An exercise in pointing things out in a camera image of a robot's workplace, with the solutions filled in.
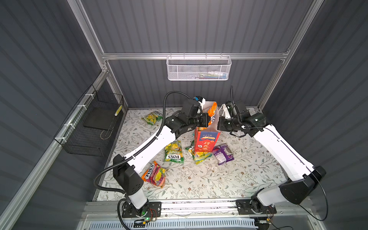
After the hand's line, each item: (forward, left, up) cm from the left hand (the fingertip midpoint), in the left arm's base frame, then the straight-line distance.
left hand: (214, 120), depth 71 cm
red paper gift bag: (-5, +3, -10) cm, 11 cm away
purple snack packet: (-4, -9, -27) cm, 29 cm away
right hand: (+1, -3, -4) cm, 5 cm away
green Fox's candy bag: (-3, +22, -28) cm, 36 cm away
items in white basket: (+36, -4, +3) cm, 36 cm away
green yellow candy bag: (-6, +6, -29) cm, 30 cm away
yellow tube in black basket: (+13, +54, -5) cm, 55 cm away
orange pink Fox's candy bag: (-17, +32, -28) cm, 45 cm away
